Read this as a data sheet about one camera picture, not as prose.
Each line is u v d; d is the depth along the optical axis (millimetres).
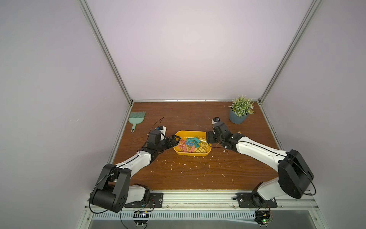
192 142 926
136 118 1101
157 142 708
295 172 420
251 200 656
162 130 829
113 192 416
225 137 652
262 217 683
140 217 712
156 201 729
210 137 777
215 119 793
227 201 748
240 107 942
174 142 793
